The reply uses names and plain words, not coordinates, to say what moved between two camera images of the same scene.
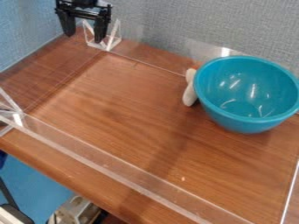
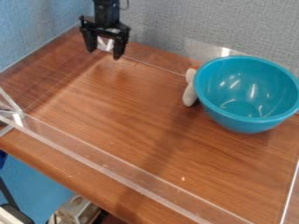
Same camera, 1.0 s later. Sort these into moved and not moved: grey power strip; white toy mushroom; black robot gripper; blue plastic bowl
Moved: black robot gripper
Not moved: blue plastic bowl; white toy mushroom; grey power strip
